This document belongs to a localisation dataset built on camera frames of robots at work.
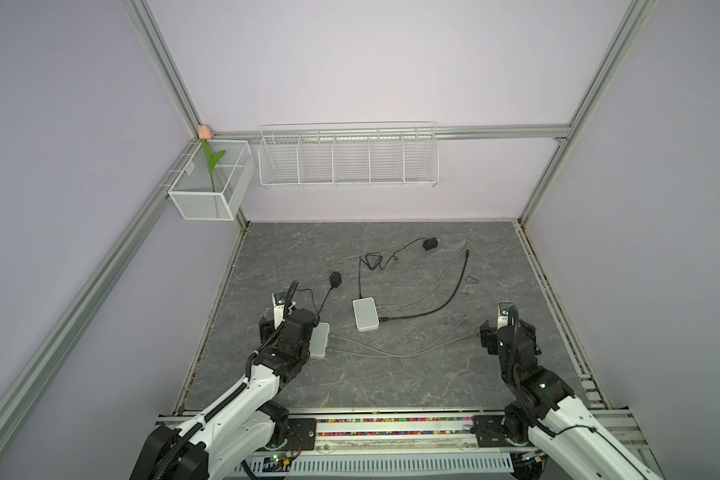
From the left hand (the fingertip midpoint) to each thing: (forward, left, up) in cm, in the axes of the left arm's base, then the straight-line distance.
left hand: (279, 317), depth 84 cm
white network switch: (-3, -10, -10) cm, 14 cm away
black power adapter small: (+32, -51, -9) cm, 60 cm away
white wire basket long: (+48, -22, +20) cm, 56 cm away
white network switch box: (+4, -25, -10) cm, 27 cm away
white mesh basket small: (+26, +20, +26) cm, 42 cm away
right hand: (-7, -63, +1) cm, 64 cm away
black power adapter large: (+16, -15, -8) cm, 24 cm away
